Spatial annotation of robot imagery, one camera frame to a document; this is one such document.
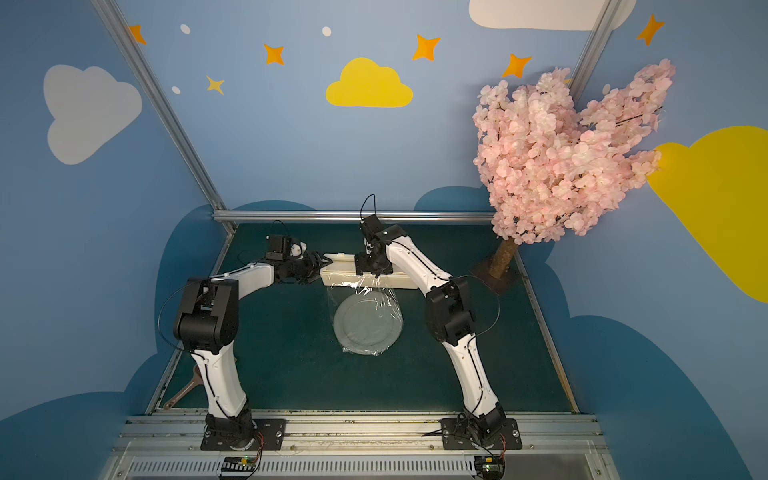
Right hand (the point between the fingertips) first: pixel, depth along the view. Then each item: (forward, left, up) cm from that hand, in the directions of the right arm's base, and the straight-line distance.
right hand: (368, 268), depth 97 cm
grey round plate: (-15, -1, -10) cm, 18 cm away
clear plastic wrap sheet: (-6, +11, -7) cm, 14 cm away
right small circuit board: (-50, -35, -13) cm, 63 cm away
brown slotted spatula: (-36, +44, -7) cm, 57 cm away
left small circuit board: (-54, +28, -12) cm, 62 cm away
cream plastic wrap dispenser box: (+1, +10, -2) cm, 10 cm away
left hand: (+3, +13, -1) cm, 14 cm away
